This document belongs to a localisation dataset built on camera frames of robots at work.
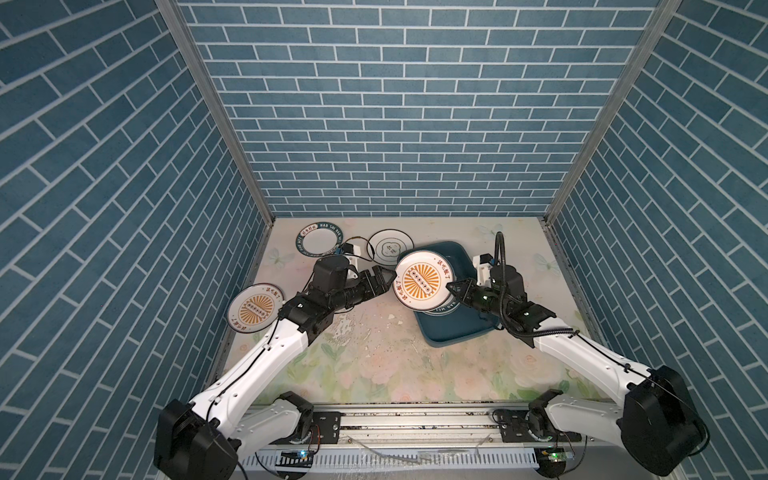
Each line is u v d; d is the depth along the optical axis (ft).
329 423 2.43
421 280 2.77
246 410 1.45
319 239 3.67
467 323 2.85
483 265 2.49
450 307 2.99
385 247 3.67
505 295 2.05
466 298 2.33
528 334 1.93
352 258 1.96
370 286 2.14
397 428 2.47
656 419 1.30
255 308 3.14
